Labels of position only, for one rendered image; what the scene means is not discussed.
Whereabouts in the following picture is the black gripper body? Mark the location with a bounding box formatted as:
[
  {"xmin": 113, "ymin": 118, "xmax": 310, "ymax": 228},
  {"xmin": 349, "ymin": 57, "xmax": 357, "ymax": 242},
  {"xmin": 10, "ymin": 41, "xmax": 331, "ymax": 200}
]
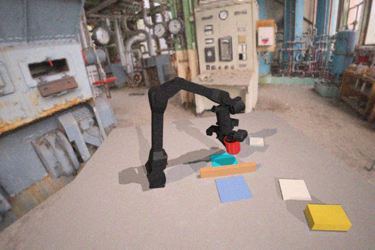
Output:
[{"xmin": 206, "ymin": 118, "xmax": 248, "ymax": 142}]

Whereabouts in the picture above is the yellow flat block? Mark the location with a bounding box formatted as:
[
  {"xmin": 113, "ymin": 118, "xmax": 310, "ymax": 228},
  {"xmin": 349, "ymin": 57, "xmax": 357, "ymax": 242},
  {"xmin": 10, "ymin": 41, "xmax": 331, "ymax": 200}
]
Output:
[{"xmin": 305, "ymin": 204, "xmax": 352, "ymax": 231}]

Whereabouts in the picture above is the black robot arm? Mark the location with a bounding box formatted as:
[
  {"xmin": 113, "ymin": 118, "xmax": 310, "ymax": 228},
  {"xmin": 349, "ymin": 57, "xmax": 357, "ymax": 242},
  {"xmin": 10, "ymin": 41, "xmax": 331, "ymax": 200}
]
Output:
[{"xmin": 145, "ymin": 77, "xmax": 245, "ymax": 189}]

